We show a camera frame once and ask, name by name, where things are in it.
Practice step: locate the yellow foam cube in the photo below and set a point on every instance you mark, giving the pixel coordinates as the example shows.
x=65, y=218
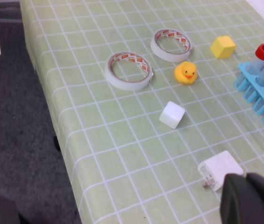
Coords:
x=223, y=47

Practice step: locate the white foam cube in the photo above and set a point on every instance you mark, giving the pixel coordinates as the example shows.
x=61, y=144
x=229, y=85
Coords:
x=172, y=115

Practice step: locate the yellow rubber duck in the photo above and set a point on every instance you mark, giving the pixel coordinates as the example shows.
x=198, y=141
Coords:
x=186, y=73

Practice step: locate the white tape roll lower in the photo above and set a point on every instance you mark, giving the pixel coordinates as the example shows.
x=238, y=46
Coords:
x=128, y=71

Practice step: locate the black own right gripper left finger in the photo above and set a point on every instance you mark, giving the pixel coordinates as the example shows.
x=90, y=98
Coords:
x=240, y=202

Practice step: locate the white tape roll upper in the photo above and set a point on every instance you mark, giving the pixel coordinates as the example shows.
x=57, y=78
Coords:
x=171, y=45

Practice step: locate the blue test tube rack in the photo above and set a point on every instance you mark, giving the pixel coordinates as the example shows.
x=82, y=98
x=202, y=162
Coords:
x=252, y=91

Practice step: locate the green checkered tablecloth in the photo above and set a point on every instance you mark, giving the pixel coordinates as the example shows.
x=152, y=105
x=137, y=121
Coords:
x=124, y=165

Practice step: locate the white USB charger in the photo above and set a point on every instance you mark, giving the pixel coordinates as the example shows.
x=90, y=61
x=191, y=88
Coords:
x=214, y=169

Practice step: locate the white tape roll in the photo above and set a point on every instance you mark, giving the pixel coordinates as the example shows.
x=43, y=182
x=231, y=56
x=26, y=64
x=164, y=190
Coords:
x=171, y=45
x=128, y=71

